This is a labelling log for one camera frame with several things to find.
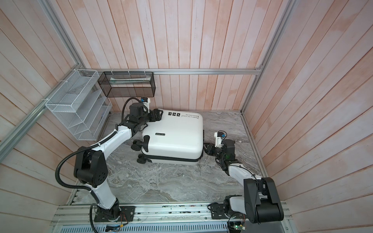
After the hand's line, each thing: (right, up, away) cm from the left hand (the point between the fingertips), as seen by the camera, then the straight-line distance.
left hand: (158, 113), depth 89 cm
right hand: (+28, -19, -1) cm, 34 cm away
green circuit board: (+43, -58, -19) cm, 75 cm away
